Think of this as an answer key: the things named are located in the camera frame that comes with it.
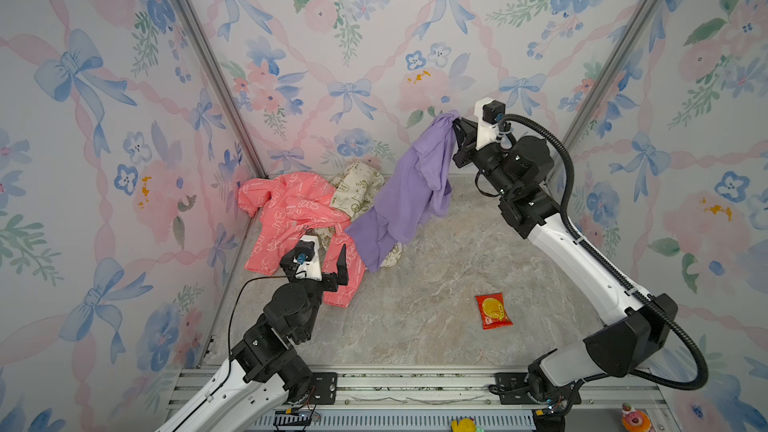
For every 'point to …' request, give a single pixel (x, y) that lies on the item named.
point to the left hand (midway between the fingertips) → (324, 243)
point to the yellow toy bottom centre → (464, 425)
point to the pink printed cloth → (286, 206)
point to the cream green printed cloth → (355, 193)
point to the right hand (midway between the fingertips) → (455, 116)
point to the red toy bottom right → (635, 420)
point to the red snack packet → (492, 310)
